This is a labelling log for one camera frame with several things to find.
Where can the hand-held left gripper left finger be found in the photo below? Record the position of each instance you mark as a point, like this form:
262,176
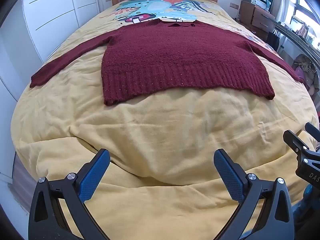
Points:
93,177

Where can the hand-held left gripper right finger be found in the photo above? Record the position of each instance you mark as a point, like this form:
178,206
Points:
231,177

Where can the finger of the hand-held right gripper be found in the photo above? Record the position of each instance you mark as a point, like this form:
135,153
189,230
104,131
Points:
313,131
296,142

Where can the dark red knitted sweater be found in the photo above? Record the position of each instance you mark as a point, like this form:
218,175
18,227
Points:
175,60

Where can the pile of clothes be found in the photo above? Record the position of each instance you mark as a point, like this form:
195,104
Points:
307,72

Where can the yellow printed duvet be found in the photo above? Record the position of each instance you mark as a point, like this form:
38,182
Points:
150,135

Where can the grey desk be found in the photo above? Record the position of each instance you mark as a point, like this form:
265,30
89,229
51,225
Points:
297,36

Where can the black bag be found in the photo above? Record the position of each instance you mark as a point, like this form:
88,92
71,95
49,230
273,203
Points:
273,40

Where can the wooden nightstand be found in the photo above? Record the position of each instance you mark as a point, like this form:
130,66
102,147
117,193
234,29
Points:
260,20

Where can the window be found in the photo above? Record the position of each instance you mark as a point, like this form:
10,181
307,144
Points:
303,5

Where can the grey printer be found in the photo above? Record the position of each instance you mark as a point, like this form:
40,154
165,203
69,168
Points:
260,0

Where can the white wardrobe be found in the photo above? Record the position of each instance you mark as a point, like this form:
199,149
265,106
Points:
50,12

